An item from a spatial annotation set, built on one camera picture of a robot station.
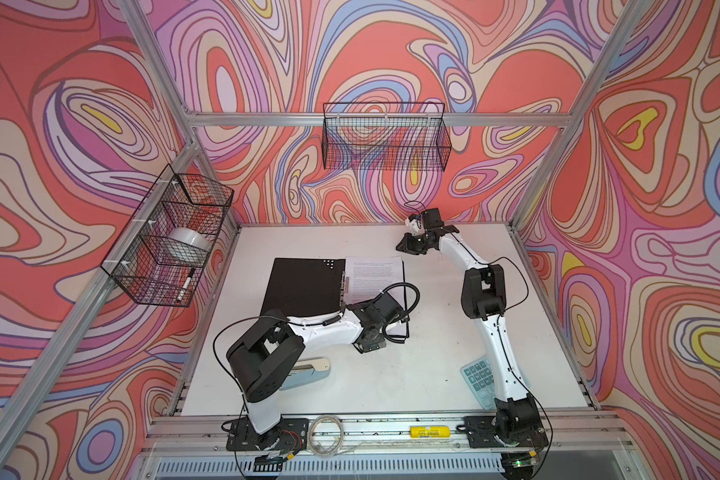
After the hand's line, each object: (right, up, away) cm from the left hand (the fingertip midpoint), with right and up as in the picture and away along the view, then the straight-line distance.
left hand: (373, 319), depth 91 cm
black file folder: (-24, +9, +11) cm, 28 cm away
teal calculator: (+29, -14, -9) cm, 34 cm away
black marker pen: (-47, +13, -19) cm, 52 cm away
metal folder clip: (-10, +8, +10) cm, 17 cm away
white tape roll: (-47, +25, -17) cm, 55 cm away
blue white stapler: (-19, -12, -10) cm, 25 cm away
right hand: (+11, +21, +21) cm, 31 cm away
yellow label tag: (+13, -23, -18) cm, 33 cm away
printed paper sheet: (-2, +12, +14) cm, 19 cm away
